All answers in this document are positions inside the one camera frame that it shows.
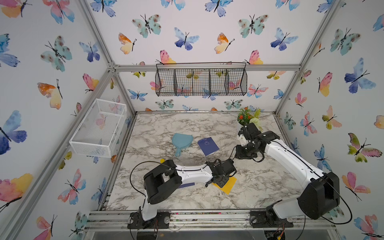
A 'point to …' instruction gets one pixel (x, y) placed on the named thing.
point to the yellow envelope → (229, 185)
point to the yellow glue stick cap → (162, 160)
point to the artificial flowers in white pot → (245, 116)
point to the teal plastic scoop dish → (180, 141)
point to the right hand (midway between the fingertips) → (239, 154)
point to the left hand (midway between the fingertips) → (223, 177)
